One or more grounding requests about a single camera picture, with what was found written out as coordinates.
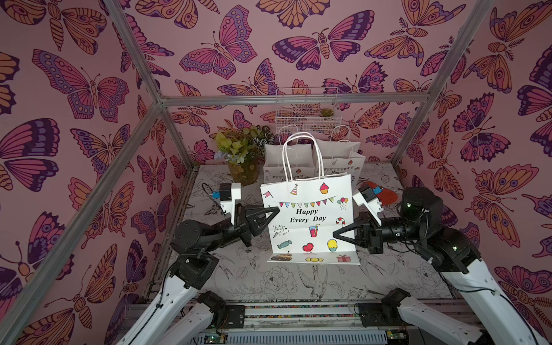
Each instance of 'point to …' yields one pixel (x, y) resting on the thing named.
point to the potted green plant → (244, 151)
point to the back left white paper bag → (288, 162)
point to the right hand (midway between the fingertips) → (338, 234)
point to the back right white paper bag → (341, 157)
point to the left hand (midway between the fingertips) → (278, 213)
